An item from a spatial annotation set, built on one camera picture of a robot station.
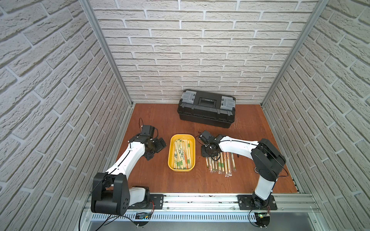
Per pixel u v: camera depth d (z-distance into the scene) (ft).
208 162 2.87
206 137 2.41
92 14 2.37
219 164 2.86
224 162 2.87
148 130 2.25
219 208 2.39
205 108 3.10
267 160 1.56
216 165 2.82
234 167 2.81
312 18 2.39
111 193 1.32
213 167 2.80
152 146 2.43
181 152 2.97
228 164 2.86
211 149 2.19
